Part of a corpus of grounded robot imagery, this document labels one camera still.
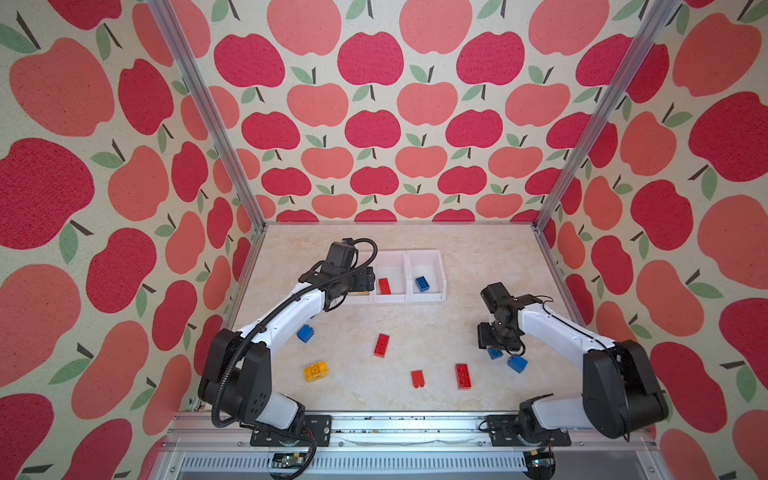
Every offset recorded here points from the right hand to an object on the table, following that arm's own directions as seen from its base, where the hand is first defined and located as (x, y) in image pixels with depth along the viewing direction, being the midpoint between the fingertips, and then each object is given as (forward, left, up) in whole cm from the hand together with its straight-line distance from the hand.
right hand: (497, 343), depth 87 cm
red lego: (+17, +36, 0) cm, 40 cm away
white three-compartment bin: (+18, +28, +6) cm, 34 cm away
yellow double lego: (-14, +51, +2) cm, 53 cm away
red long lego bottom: (-11, +11, +1) cm, 15 cm away
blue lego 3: (-3, +58, 0) cm, 58 cm away
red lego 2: (-4, +34, -1) cm, 34 cm away
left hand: (+11, +39, +13) cm, 43 cm away
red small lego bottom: (-12, +23, -1) cm, 26 cm away
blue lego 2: (-5, -5, 0) cm, 7 cm away
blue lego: (+19, +23, 0) cm, 29 cm away
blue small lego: (-3, +1, -1) cm, 3 cm away
